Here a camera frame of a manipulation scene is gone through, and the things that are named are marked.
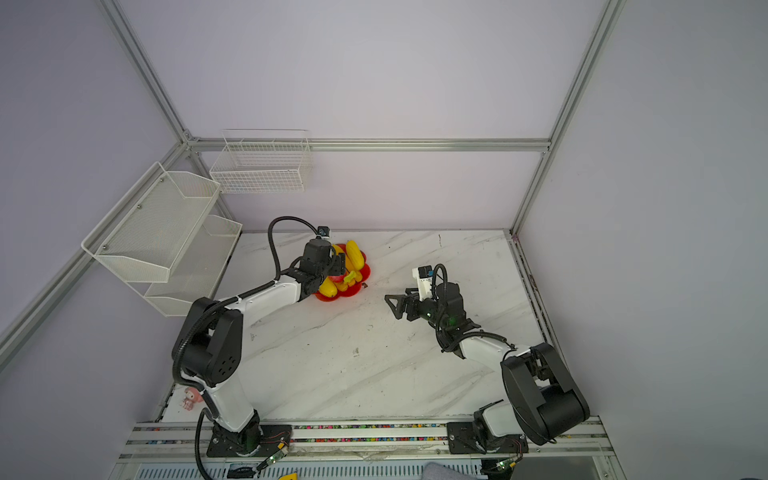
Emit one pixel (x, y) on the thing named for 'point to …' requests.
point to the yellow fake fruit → (355, 259)
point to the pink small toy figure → (192, 395)
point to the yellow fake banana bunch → (349, 279)
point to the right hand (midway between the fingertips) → (395, 294)
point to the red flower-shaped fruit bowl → (352, 289)
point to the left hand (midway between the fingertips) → (330, 255)
